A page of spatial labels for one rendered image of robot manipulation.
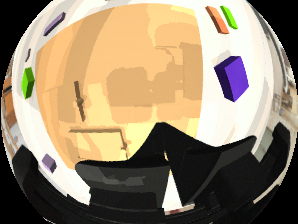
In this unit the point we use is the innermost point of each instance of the purple square block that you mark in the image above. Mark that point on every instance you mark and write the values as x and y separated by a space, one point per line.
232 75

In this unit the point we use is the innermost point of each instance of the purple cube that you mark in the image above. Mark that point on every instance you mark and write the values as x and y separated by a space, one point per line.
49 163

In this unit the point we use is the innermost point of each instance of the green flat block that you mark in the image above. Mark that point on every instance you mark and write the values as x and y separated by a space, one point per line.
27 83

